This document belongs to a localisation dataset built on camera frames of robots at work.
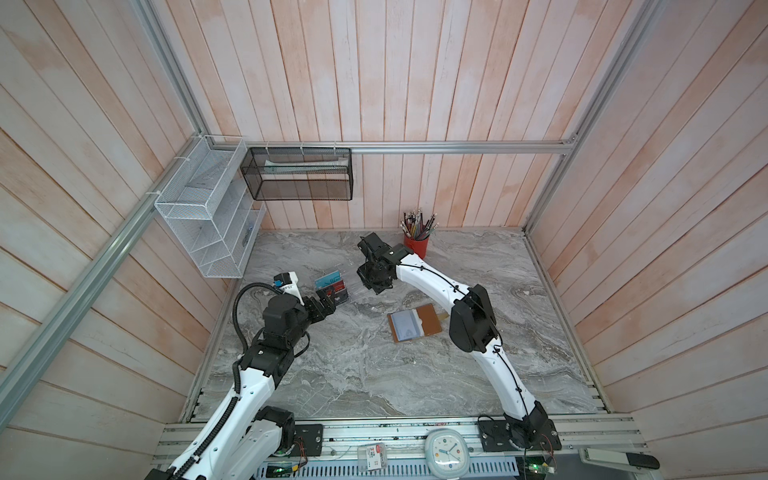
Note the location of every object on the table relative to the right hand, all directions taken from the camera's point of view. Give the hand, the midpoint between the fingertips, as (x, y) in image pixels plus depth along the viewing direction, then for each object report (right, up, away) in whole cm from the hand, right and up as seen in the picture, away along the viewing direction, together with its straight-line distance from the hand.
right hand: (357, 281), depth 96 cm
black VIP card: (-6, -5, +1) cm, 8 cm away
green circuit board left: (-17, -44, -26) cm, 53 cm away
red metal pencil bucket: (+22, +11, +9) cm, 26 cm away
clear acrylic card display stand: (-8, -1, -1) cm, 8 cm away
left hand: (-8, -3, -17) cm, 19 cm away
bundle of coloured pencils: (+19, +20, +3) cm, 27 cm away
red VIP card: (-6, -2, +2) cm, 7 cm away
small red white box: (+5, -40, -26) cm, 48 cm away
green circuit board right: (+45, -43, -25) cm, 67 cm away
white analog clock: (+23, -39, -26) cm, 53 cm away
